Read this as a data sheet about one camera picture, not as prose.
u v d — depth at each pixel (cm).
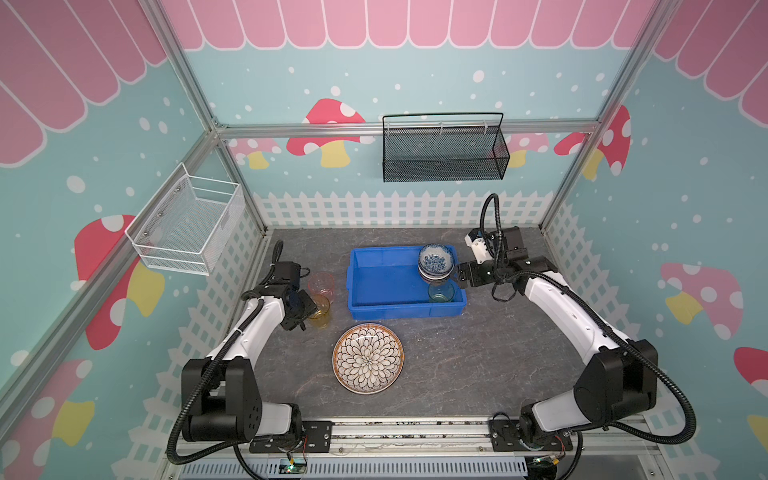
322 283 102
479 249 76
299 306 79
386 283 106
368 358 86
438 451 74
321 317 95
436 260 100
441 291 98
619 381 42
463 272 76
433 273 95
